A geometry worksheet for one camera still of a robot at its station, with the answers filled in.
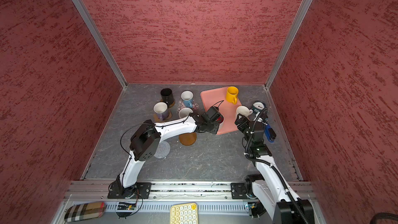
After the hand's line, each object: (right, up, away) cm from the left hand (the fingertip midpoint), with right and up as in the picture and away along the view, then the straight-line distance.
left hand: (214, 129), depth 91 cm
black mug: (-31, +20, +11) cm, 39 cm away
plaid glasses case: (-60, -31, -24) cm, 71 cm away
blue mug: (-18, +20, +13) cm, 30 cm away
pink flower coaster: (-13, +13, +16) cm, 24 cm away
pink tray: (+4, +19, +22) cm, 30 cm away
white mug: (+19, +11, +6) cm, 23 cm away
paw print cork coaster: (-39, +5, +9) cm, 40 cm away
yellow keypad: (-15, -32, -24) cm, 43 cm away
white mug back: (-19, +10, +5) cm, 22 cm away
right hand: (+13, +7, -7) cm, 16 cm away
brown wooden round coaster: (-16, -6, +1) cm, 17 cm away
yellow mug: (+13, +21, +14) cm, 28 cm away
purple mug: (-35, +11, +11) cm, 38 cm away
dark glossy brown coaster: (-29, +14, +16) cm, 36 cm away
